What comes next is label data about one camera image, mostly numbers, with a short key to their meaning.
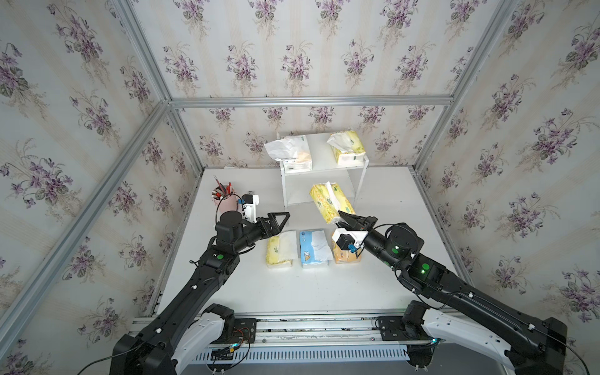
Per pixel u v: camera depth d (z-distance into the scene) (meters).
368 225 0.57
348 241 0.52
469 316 0.48
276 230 0.65
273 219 0.66
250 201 0.69
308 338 0.73
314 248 0.85
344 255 0.88
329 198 0.65
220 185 0.98
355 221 0.59
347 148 0.74
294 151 0.73
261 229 0.66
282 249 0.88
